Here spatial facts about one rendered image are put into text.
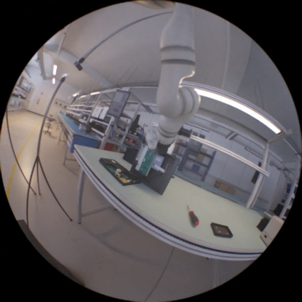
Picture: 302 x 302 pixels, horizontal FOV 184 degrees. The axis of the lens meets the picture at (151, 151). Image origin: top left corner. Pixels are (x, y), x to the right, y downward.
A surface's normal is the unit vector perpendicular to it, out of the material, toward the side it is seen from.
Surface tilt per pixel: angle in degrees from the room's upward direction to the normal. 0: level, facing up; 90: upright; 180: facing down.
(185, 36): 122
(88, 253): 0
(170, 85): 126
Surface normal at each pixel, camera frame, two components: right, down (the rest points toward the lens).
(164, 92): -0.82, 0.25
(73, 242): 0.40, -0.92
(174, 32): -0.34, 0.70
